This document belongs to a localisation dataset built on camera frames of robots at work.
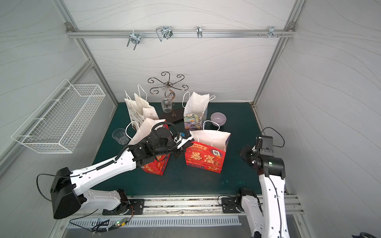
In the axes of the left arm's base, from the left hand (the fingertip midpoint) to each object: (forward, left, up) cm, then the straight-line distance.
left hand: (192, 143), depth 70 cm
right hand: (-2, -26, -5) cm, 27 cm away
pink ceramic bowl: (+34, -18, -20) cm, 43 cm away
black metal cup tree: (+35, +15, +2) cm, 38 cm away
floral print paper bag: (+33, -1, -13) cm, 36 cm away
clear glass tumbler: (+17, +49, -20) cm, 56 cm away
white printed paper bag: (+29, +36, -7) cm, 47 cm away
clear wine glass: (+30, +17, -3) cm, 35 cm away
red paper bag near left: (-6, +18, -14) cm, 23 cm away
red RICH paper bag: (-3, -8, -2) cm, 8 cm away
